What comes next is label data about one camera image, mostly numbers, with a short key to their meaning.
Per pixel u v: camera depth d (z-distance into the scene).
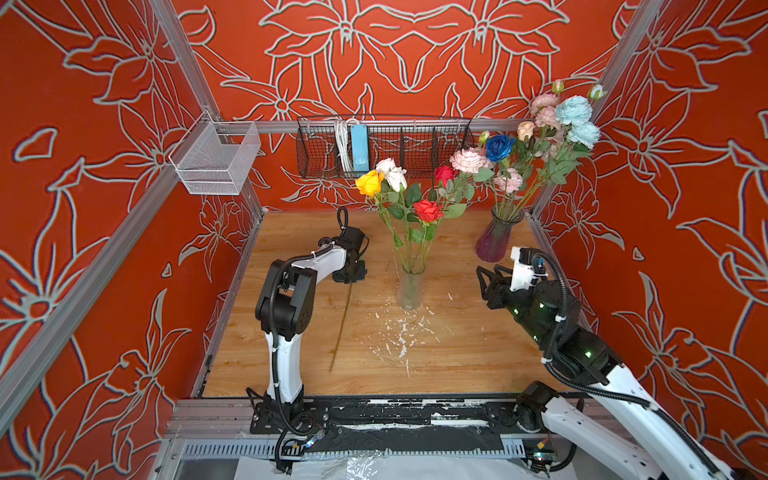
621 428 0.45
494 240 0.97
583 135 0.70
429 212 0.71
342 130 0.87
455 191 0.71
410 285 0.85
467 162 0.66
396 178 0.68
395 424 0.73
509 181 0.83
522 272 0.57
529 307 0.51
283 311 0.53
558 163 0.76
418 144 0.97
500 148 0.69
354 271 0.89
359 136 0.89
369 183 0.66
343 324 0.90
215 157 0.93
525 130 0.80
